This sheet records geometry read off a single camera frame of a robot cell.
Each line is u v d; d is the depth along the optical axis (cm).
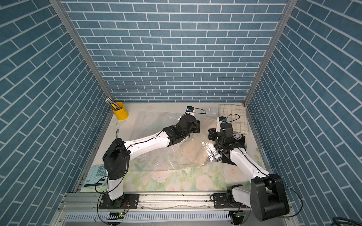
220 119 78
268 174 44
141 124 108
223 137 66
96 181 79
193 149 88
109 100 100
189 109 73
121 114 105
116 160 47
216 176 83
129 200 74
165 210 72
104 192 66
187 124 63
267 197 41
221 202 73
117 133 102
